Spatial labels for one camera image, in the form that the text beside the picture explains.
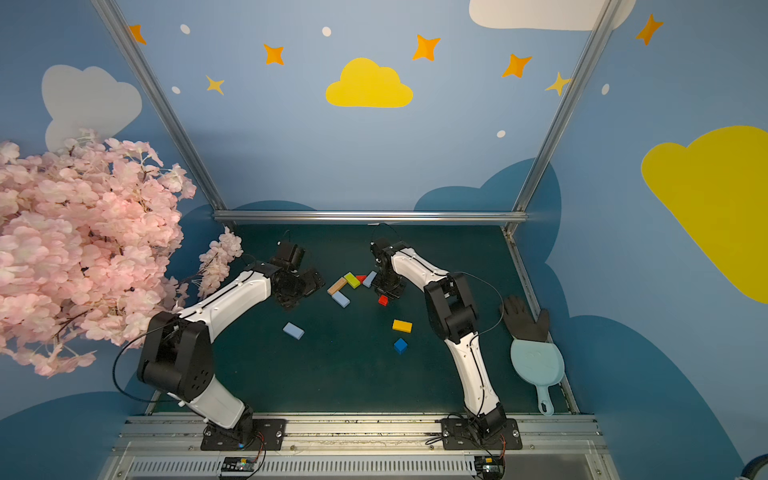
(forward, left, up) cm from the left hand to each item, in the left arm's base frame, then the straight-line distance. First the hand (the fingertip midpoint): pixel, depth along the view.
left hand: (315, 286), depth 91 cm
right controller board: (-44, -49, -12) cm, 67 cm away
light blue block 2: (+1, -7, -10) cm, 12 cm away
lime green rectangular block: (+9, -10, -10) cm, 17 cm away
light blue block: (+8, -15, -9) cm, 20 cm away
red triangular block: (+10, -13, -9) cm, 19 cm away
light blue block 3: (-10, +7, -10) cm, 16 cm away
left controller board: (-45, +13, -11) cm, 48 cm away
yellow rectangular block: (-8, -28, -9) cm, 31 cm away
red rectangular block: (+1, -21, -9) cm, 23 cm away
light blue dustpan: (-18, -70, -10) cm, 73 cm away
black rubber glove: (-5, -67, -10) cm, 68 cm away
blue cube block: (-15, -27, -8) cm, 32 cm away
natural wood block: (+7, -5, -10) cm, 13 cm away
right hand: (+4, -22, -9) cm, 24 cm away
